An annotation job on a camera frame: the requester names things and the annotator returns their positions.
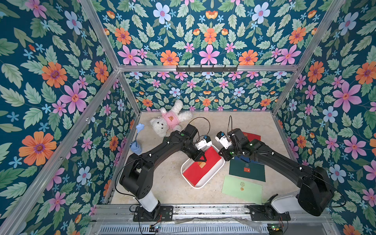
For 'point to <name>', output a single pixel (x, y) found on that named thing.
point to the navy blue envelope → (246, 159)
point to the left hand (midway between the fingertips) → (206, 159)
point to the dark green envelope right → (251, 170)
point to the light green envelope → (244, 190)
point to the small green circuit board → (275, 228)
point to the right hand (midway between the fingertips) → (220, 151)
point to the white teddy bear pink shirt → (171, 120)
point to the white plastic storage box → (190, 162)
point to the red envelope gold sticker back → (251, 136)
